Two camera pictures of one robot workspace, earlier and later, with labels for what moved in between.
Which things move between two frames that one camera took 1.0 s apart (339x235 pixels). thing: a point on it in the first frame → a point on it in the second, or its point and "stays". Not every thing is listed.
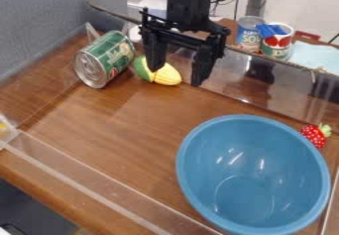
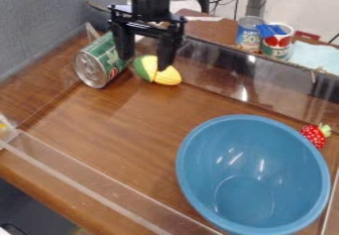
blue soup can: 248,38 stays
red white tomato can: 276,47 stays
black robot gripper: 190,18 → 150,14
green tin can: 103,58 stays
